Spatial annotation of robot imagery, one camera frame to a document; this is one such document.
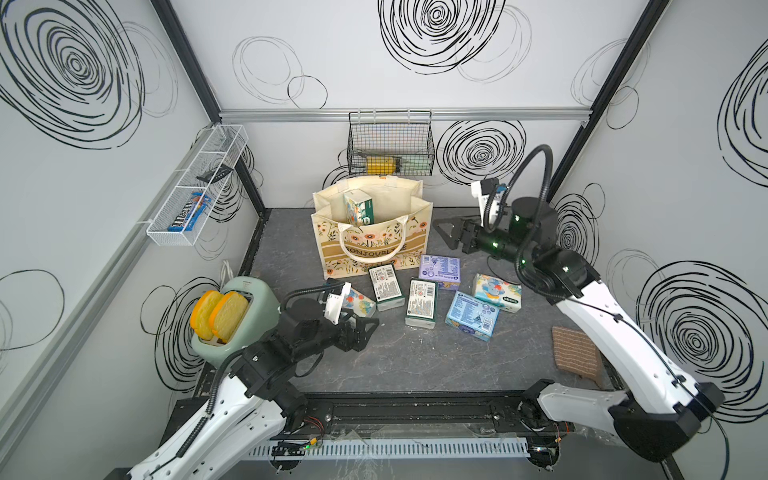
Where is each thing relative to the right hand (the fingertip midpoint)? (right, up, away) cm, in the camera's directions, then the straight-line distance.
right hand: (447, 220), depth 63 cm
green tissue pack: (-14, -19, +28) cm, 37 cm away
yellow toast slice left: (-56, -21, +5) cm, 60 cm away
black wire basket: (-10, +28, +36) cm, 47 cm away
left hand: (-18, -23, +6) cm, 30 cm away
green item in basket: (-5, +18, +23) cm, 30 cm away
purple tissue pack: (+6, -14, +32) cm, 36 cm away
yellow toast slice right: (-51, -22, +6) cm, 56 cm away
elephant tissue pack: (-21, -24, +24) cm, 40 cm away
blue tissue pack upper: (+12, -26, +21) cm, 36 cm away
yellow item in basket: (-15, +18, +25) cm, 35 cm away
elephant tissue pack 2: (+20, -21, +25) cm, 39 cm away
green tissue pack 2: (-3, -24, +25) cm, 35 cm away
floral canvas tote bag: (-10, -3, +23) cm, 25 cm away
